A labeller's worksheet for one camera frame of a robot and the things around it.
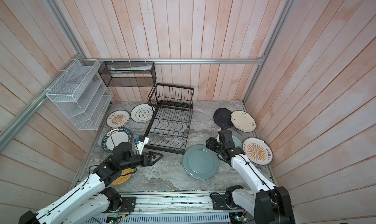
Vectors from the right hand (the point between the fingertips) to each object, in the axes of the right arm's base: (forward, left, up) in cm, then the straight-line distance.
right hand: (209, 142), depth 87 cm
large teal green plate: (-9, +5, -8) cm, 13 cm away
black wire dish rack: (+18, +27, -7) cm, 33 cm away
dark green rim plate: (+7, +65, -8) cm, 66 cm away
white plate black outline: (+29, +50, -8) cm, 59 cm away
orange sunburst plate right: (-1, -33, -9) cm, 34 cm away
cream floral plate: (+23, -28, -9) cm, 37 cm away
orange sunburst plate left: (+22, +67, -7) cm, 71 cm away
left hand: (-14, +28, +7) cm, 32 cm away
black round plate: (+26, -13, -8) cm, 30 cm away
